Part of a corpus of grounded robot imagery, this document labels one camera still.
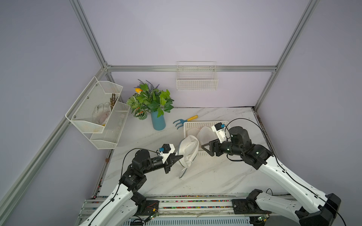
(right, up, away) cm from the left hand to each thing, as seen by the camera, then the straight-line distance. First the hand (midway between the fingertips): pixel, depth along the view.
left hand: (180, 156), depth 68 cm
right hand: (+14, +4, +3) cm, 15 cm away
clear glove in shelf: (-45, +22, +10) cm, 51 cm away
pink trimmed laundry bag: (+8, +10, +33) cm, 35 cm away
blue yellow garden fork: (0, +17, +42) cm, 46 cm away
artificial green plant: (-20, +31, +14) cm, 39 cm away
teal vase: (-18, +16, +36) cm, 43 cm away
